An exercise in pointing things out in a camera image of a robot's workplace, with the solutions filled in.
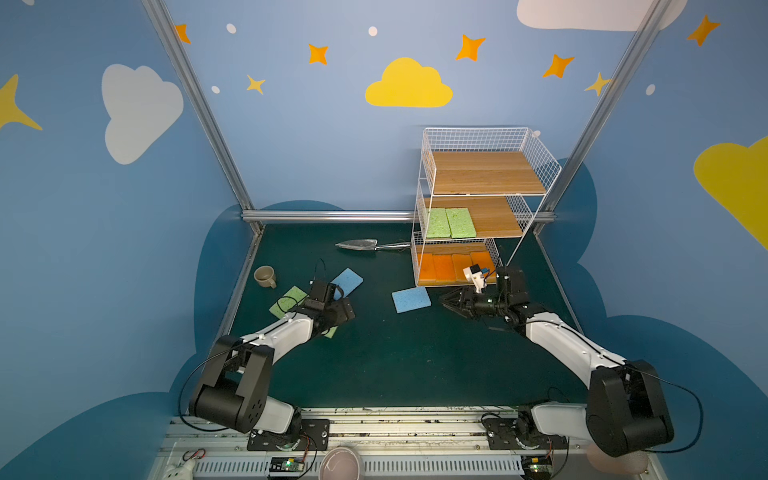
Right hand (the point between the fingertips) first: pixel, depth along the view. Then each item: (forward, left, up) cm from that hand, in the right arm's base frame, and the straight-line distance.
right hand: (444, 301), depth 82 cm
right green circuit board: (-36, -23, -17) cm, 45 cm away
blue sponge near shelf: (+9, +9, -14) cm, 19 cm away
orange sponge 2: (+19, +3, -14) cm, 23 cm away
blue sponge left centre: (+15, +31, -15) cm, 38 cm away
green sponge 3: (+19, +2, +11) cm, 22 cm away
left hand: (+1, +29, -12) cm, 31 cm away
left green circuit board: (-38, +39, -15) cm, 57 cm away
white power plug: (-41, +61, -11) cm, 75 cm away
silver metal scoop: (+33, +25, -15) cm, 44 cm away
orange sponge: (+8, -11, +7) cm, 15 cm away
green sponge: (+20, -4, +11) cm, 23 cm away
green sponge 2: (-5, +33, -13) cm, 36 cm away
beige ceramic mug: (+14, +60, -12) cm, 62 cm away
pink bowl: (-37, +26, -18) cm, 49 cm away
